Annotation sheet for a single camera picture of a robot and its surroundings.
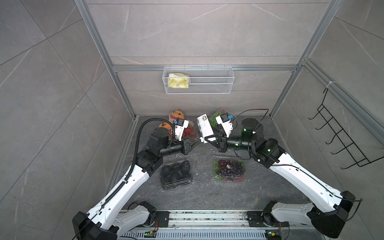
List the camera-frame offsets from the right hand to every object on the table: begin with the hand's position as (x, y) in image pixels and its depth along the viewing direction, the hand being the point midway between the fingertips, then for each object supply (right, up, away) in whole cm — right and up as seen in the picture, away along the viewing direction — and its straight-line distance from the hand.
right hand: (207, 139), depth 62 cm
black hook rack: (+63, -6, 0) cm, 63 cm away
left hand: (-2, 0, +2) cm, 3 cm away
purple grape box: (+14, -18, +21) cm, 31 cm away
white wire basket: (+1, +38, +39) cm, 54 cm away
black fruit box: (-16, -22, +22) cm, 34 cm away
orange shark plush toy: (-21, +14, +47) cm, 54 cm away
